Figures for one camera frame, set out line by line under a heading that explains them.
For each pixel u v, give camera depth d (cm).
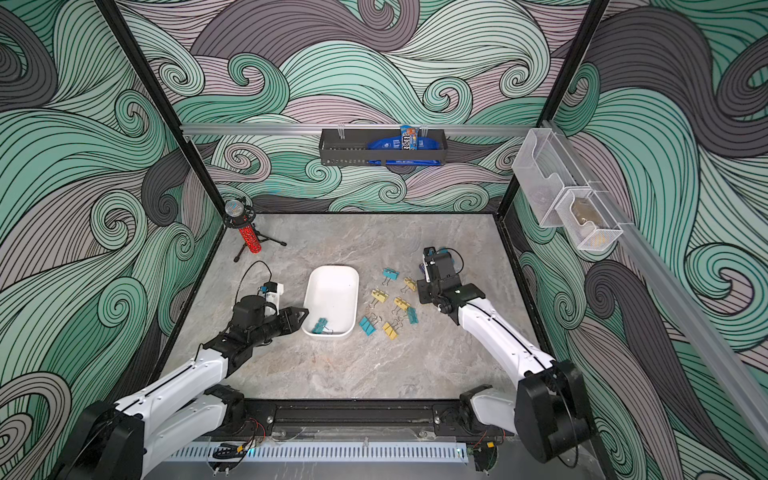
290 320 74
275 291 78
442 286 63
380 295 94
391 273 99
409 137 90
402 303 92
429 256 76
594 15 71
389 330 88
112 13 71
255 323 67
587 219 66
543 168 78
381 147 92
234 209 84
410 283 98
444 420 73
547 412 39
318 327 90
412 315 92
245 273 103
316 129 95
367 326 88
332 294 98
